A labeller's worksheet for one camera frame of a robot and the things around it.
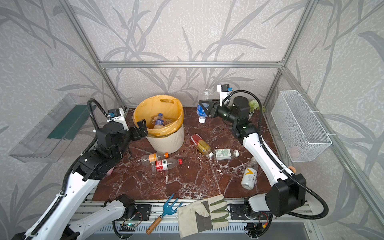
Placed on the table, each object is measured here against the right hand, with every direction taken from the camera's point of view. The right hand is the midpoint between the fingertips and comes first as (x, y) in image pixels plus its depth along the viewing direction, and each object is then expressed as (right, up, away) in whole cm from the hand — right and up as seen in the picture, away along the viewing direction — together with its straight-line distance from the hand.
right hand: (204, 98), depth 69 cm
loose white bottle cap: (+5, -32, +22) cm, 39 cm away
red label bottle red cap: (-22, -36, +16) cm, 45 cm away
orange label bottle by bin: (-35, -34, +22) cm, 53 cm away
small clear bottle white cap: (+30, -37, +20) cm, 52 cm away
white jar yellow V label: (+24, -41, +10) cm, 49 cm away
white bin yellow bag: (-25, -8, +25) cm, 37 cm away
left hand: (-29, -9, -3) cm, 31 cm away
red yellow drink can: (-2, -25, +24) cm, 35 cm away
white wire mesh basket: (+41, -17, -8) cm, 45 cm away
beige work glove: (-1, -57, +4) cm, 57 cm away
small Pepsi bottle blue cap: (-26, -12, +16) cm, 33 cm away
